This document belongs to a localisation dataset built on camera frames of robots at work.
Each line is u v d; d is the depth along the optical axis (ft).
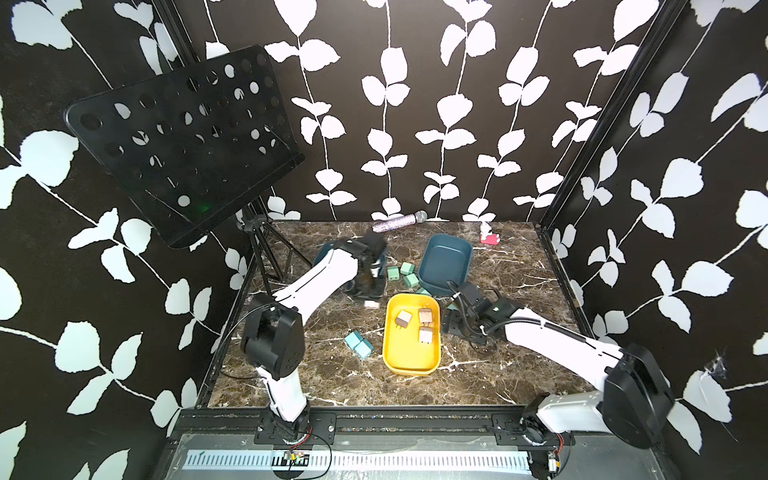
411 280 3.32
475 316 2.08
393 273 3.40
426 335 2.89
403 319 3.00
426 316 3.05
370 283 2.45
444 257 3.57
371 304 2.68
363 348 2.82
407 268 3.42
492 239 3.73
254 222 2.57
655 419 1.41
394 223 3.88
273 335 1.52
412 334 2.98
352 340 2.87
